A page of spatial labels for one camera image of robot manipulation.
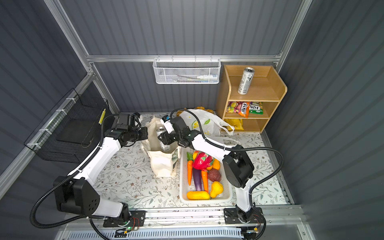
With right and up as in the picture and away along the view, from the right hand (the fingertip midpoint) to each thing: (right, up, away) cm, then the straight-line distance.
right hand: (163, 135), depth 84 cm
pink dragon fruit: (+22, -13, -5) cm, 26 cm away
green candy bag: (+59, +18, +15) cm, 63 cm away
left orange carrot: (+15, -16, +5) cm, 23 cm away
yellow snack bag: (+49, +7, +24) cm, 56 cm away
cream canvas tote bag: (+1, -14, -7) cm, 16 cm away
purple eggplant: (+19, -22, 0) cm, 29 cm away
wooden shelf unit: (+63, +28, +8) cm, 69 cm away
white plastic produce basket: (+13, -26, -6) cm, 30 cm away
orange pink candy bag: (+49, +17, +12) cm, 53 cm away
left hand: (-9, +2, 0) cm, 9 cm away
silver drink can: (-1, +3, -2) cm, 4 cm away
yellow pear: (+30, -27, -7) cm, 41 cm away
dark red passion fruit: (+29, -21, -3) cm, 36 cm away
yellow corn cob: (+20, -30, -8) cm, 37 cm away
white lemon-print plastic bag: (+30, +5, +18) cm, 35 cm away
